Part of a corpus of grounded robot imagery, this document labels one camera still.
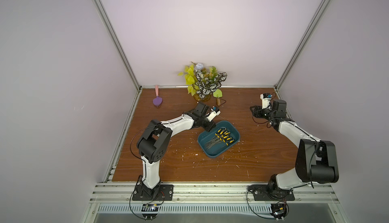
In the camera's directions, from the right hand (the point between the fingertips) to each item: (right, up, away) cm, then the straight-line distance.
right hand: (256, 104), depth 90 cm
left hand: (-24, -13, +1) cm, 27 cm away
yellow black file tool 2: (-18, -24, -2) cm, 30 cm away
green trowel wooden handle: (-21, +7, +24) cm, 32 cm away
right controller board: (+3, -50, -21) cm, 54 cm away
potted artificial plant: (-34, +13, -3) cm, 36 cm away
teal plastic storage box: (-20, -20, 0) cm, 28 cm away
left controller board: (-59, -52, -19) cm, 81 cm away
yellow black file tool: (-20, -23, -1) cm, 30 cm away
